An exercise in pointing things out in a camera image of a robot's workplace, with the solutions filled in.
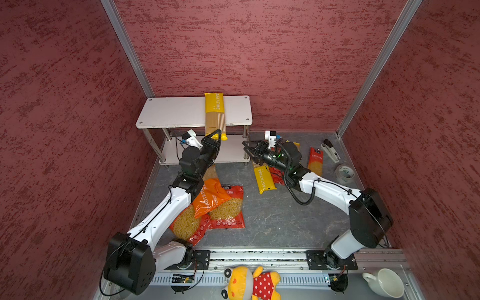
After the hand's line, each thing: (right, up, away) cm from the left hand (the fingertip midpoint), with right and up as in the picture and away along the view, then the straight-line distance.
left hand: (223, 133), depth 72 cm
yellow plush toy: (+8, -53, -9) cm, 55 cm away
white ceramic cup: (+60, -55, -7) cm, 82 cm away
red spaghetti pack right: (+49, -13, +31) cm, 60 cm away
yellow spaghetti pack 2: (+41, -3, +41) cm, 59 cm away
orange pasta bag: (-7, -28, +13) cm, 31 cm away
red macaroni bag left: (-16, -41, +6) cm, 44 cm away
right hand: (+7, -6, 0) cm, 9 cm away
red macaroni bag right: (+2, -36, +10) cm, 38 cm away
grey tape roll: (+65, -20, +30) cm, 74 cm away
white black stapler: (+60, -7, +36) cm, 70 cm away
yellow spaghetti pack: (+19, -22, +24) cm, 37 cm away
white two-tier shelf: (-26, +6, +5) cm, 27 cm away
